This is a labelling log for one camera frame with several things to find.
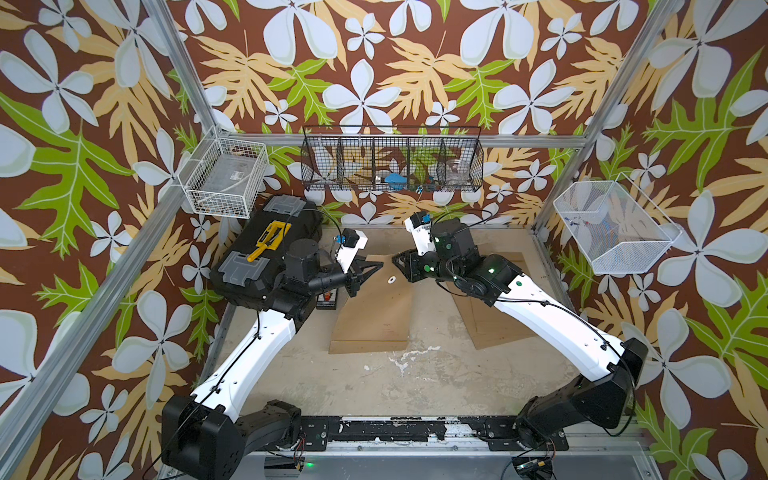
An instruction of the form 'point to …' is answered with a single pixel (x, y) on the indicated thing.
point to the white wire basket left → (224, 175)
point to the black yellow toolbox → (246, 271)
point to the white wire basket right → (620, 230)
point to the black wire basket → (393, 159)
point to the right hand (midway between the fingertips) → (393, 257)
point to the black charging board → (327, 300)
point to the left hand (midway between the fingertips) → (381, 260)
